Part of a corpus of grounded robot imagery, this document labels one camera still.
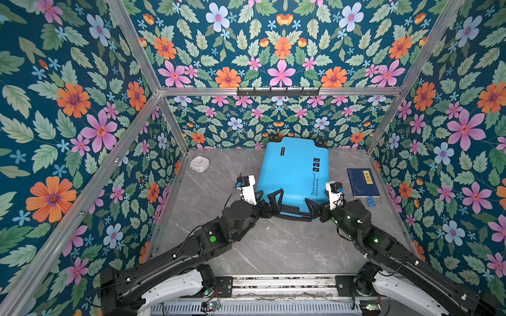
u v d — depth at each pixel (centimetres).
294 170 84
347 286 73
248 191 57
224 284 74
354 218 54
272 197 56
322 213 64
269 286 75
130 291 40
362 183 104
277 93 92
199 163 109
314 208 64
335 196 61
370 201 96
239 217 46
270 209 57
